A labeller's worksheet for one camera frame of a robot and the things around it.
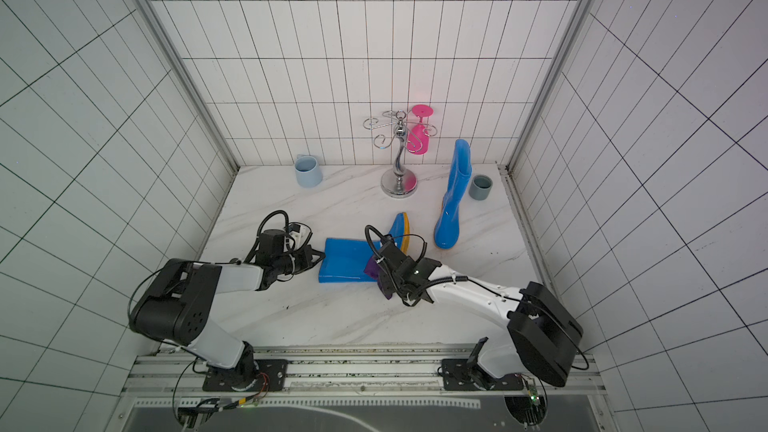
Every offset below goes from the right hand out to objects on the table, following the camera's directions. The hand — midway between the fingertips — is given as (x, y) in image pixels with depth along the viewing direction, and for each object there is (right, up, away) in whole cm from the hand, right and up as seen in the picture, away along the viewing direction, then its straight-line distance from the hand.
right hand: (389, 268), depth 86 cm
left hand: (-21, +1, +7) cm, 22 cm away
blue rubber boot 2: (+19, +10, +12) cm, 25 cm away
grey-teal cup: (+33, +24, +19) cm, 45 cm away
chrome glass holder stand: (+4, +26, +28) cm, 38 cm away
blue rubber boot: (-14, +1, +4) cm, 14 cm away
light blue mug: (-30, +29, +24) cm, 49 cm away
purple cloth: (-5, 0, -1) cm, 5 cm away
